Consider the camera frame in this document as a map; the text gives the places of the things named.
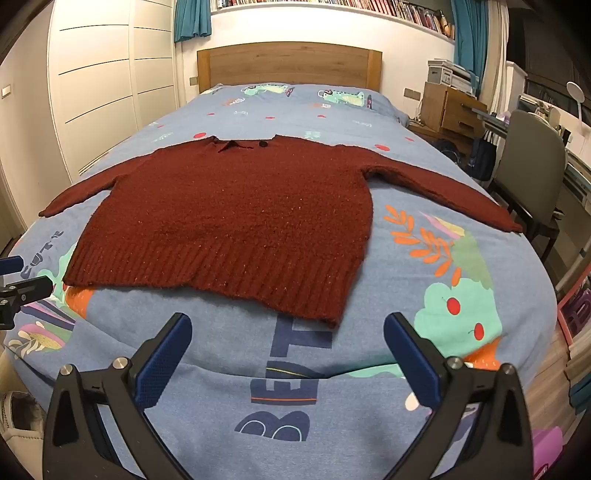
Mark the wooden headboard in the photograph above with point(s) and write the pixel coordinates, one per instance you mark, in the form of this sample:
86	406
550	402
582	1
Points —
286	64

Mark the white printer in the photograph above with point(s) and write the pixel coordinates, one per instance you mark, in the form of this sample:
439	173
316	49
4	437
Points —
445	74

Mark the printed blue duvet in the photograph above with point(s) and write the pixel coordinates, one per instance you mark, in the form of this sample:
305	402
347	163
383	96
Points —
184	346

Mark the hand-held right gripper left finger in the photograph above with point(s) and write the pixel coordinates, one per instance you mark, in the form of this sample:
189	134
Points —
164	364

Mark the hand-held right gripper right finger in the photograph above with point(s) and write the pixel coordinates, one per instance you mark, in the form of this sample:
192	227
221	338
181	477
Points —
411	364

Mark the row of books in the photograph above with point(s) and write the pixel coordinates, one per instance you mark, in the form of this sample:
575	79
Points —
383	5

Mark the wooden nightstand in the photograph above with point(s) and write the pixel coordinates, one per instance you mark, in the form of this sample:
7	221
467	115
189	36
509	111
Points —
455	110

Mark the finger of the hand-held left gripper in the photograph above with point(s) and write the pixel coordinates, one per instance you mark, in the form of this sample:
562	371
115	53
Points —
11	265
27	288

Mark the dark blue bag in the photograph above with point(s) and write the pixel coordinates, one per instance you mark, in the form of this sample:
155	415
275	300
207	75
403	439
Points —
482	157

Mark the pink storage box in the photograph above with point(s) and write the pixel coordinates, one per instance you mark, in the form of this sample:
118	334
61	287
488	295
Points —
575	314

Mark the dark red knit sweater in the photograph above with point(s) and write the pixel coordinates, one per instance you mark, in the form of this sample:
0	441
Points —
240	207

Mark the white desk lamp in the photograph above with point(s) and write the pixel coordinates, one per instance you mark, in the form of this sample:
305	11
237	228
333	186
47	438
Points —
574	90

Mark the grey-green chair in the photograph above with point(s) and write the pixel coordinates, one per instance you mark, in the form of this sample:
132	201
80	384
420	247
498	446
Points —
531	157

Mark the white wall switch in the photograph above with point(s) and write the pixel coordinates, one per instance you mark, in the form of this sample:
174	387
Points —
4	91

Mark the white shoe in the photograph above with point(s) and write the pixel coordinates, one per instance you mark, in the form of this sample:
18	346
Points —
18	415

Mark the teal curtain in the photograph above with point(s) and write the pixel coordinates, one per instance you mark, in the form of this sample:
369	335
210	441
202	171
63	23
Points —
191	18
466	37

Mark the white wardrobe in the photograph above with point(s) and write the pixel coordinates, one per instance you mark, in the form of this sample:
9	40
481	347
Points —
101	69

